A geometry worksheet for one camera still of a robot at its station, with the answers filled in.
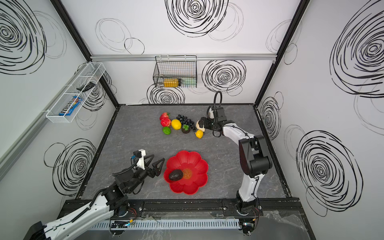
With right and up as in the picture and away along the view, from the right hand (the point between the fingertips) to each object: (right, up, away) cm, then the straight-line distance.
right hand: (204, 122), depth 96 cm
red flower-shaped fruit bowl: (-11, -29, -11) cm, 33 cm away
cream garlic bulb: (-4, -3, -7) cm, 9 cm away
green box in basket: (-10, +24, -9) cm, 27 cm away
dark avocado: (-16, -28, -16) cm, 37 cm away
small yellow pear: (-3, -8, +3) cm, 9 cm away
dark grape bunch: (-14, +1, +9) cm, 17 cm away
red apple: (-27, 0, +6) cm, 27 cm away
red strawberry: (-28, +5, +12) cm, 31 cm away
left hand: (-24, -18, -20) cm, 36 cm away
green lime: (-26, -6, +5) cm, 27 cm away
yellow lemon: (-20, -2, +9) cm, 21 cm away
